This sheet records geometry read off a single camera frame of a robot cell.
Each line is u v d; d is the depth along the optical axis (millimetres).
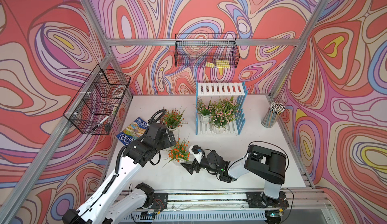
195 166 722
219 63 828
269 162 498
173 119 881
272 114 908
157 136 532
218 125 860
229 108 907
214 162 643
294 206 718
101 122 730
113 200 430
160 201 723
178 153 747
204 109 908
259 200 730
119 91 874
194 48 988
